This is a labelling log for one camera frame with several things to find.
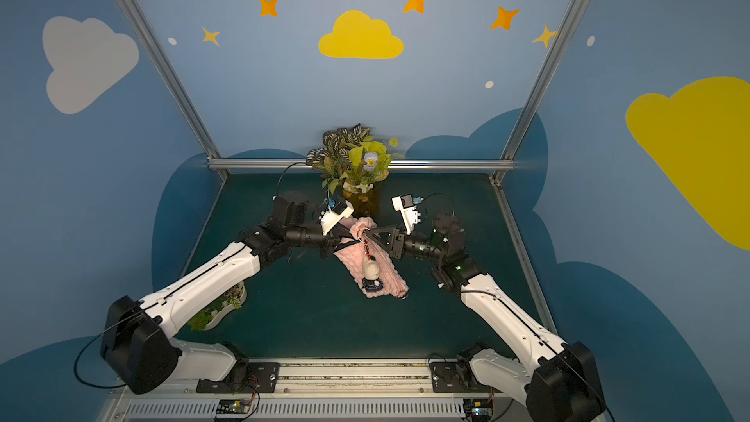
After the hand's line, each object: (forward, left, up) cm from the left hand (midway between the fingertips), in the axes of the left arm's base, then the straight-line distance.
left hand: (358, 232), depth 74 cm
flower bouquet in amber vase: (+30, +4, -3) cm, 30 cm away
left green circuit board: (-36, +30, -26) cm, 53 cm away
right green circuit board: (-35, -32, -26) cm, 54 cm away
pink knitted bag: (-5, +1, -5) cm, 7 cm away
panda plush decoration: (-11, -4, -6) cm, 13 cm away
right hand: (-3, -4, +4) cm, 6 cm away
